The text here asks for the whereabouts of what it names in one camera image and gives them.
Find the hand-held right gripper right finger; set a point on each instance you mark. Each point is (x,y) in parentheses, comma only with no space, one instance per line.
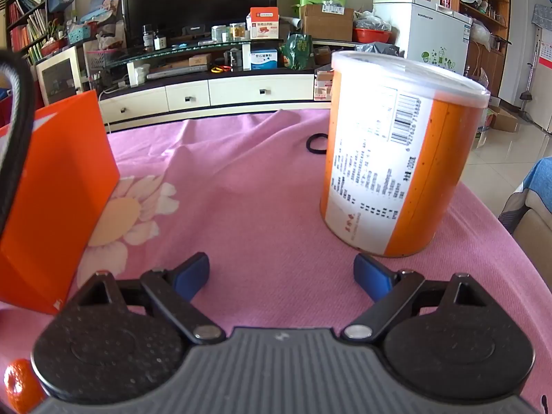
(371,274)

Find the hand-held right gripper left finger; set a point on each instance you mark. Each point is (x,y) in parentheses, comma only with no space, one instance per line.
(194,274)

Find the orange cardboard box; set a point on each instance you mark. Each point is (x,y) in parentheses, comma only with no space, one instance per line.
(60,189)

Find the pink floral tablecloth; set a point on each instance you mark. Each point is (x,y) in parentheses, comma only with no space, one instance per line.
(258,207)

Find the orange white lidded canister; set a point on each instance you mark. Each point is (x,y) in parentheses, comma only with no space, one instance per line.
(422,159)

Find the beige sofa with blue cloth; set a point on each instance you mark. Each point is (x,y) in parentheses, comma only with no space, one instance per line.
(532,207)

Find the white television stand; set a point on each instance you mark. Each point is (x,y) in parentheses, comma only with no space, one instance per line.
(241,92)

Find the red white small carton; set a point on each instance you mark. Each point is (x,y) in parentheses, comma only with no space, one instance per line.
(322,86)

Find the orange mandarin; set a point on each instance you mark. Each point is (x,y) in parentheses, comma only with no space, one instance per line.
(19,386)

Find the white power adapter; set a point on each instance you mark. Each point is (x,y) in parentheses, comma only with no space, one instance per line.
(133,74)

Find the blue white carton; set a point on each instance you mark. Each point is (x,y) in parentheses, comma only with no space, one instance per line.
(264,59)

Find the green foil bag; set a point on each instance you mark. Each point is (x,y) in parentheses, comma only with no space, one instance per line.
(297,51)

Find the dark glass bottle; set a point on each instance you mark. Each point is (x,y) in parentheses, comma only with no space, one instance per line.
(148,39)
(160,42)

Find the red plastic basin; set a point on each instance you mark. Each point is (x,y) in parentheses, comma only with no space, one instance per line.
(371,36)

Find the small white cabinet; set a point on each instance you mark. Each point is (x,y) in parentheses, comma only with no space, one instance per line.
(58,75)

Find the white chest freezer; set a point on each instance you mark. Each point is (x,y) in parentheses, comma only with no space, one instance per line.
(427,39)

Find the brown cardboard box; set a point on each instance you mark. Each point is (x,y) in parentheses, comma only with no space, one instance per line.
(325,23)

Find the orange white medicine box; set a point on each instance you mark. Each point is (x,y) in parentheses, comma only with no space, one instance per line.
(264,23)

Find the blue plastic basket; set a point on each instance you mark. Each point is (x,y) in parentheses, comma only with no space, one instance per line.
(79,34)

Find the black flat television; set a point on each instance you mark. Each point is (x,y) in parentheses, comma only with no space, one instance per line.
(194,0)

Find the wooden display shelf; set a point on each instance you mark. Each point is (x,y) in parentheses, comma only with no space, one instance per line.
(487,17)

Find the dark bookshelf with books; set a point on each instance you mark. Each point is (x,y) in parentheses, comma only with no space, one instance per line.
(26,13)

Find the wall calendar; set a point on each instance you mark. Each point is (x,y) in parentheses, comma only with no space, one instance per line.
(544,39)

